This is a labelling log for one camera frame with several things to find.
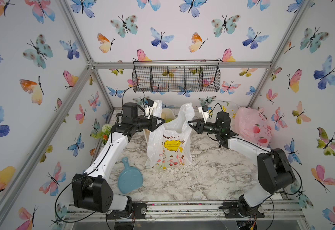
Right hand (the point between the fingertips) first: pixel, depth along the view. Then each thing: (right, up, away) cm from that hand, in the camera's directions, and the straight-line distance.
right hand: (188, 122), depth 79 cm
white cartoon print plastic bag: (-10, -12, -2) cm, 16 cm away
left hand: (-12, +1, -5) cm, 13 cm away
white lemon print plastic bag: (+25, +12, +29) cm, 40 cm away
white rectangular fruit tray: (-14, +7, +36) cm, 39 cm away
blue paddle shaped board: (-34, -33, +6) cm, 47 cm away
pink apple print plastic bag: (+44, -2, +17) cm, 47 cm away
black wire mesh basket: (-6, +32, +19) cm, 37 cm away
